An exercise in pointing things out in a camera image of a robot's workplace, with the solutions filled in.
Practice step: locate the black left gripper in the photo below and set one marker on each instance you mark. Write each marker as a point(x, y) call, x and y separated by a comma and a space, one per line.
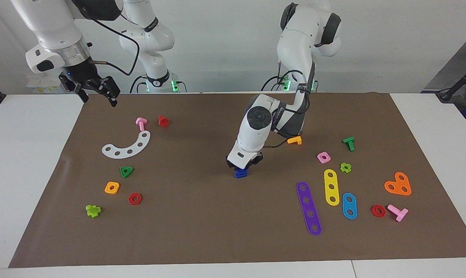
point(256, 159)

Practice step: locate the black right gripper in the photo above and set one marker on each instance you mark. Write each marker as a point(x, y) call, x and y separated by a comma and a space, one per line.
point(86, 79)

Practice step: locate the dark blue plastic screw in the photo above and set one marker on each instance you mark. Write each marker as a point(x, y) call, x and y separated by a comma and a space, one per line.
point(241, 175)

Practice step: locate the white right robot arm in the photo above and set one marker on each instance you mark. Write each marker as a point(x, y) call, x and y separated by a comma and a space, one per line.
point(51, 23)

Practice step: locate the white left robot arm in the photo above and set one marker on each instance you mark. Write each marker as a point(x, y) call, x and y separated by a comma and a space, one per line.
point(295, 38)

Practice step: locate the pink plastic screw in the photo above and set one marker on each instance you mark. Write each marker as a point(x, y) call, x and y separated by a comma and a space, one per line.
point(141, 124)
point(395, 210)

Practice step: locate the orange plastic screw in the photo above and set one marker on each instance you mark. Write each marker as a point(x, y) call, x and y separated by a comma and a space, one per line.
point(295, 141)

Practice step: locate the red plastic screw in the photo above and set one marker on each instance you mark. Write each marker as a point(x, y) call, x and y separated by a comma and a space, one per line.
point(163, 122)

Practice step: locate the green triangle nut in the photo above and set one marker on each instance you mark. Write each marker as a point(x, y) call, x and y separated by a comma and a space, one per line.
point(123, 174)

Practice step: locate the pink square nut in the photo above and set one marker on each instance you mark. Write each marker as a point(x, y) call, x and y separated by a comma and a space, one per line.
point(327, 160)

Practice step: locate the orange square nut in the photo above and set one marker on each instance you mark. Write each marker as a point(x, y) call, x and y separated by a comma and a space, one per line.
point(107, 188)

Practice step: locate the light green cross nut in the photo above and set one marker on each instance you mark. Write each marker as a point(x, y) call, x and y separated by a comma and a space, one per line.
point(342, 168)

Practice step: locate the red hexagon nut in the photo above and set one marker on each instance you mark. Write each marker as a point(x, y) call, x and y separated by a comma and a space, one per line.
point(373, 211)
point(130, 199)

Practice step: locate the dark green plastic screw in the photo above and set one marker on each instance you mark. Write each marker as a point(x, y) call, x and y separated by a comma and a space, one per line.
point(349, 141)

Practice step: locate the light green cross screw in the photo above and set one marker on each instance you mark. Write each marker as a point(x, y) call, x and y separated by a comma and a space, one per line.
point(92, 211)

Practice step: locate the white box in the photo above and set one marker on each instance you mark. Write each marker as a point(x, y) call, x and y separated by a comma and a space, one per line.
point(43, 88)

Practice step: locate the white curved five-hole strip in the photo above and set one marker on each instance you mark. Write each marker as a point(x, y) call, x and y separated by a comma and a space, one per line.
point(123, 152)

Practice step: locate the brown table mat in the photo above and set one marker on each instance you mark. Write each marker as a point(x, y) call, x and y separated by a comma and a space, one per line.
point(217, 231)

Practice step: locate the purple four-hole strip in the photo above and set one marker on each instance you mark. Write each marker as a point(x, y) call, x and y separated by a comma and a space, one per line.
point(308, 207)

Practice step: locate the yellow three-hole strip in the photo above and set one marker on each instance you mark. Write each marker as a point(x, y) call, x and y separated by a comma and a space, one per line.
point(331, 181)

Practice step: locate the blue two-hole strip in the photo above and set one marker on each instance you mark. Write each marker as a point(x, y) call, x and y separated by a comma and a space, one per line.
point(349, 205)

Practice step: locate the orange angled three-hole plate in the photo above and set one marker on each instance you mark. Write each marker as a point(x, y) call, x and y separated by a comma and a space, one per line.
point(398, 184)

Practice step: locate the black stand pole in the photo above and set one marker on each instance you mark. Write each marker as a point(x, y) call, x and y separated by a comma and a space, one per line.
point(445, 94)

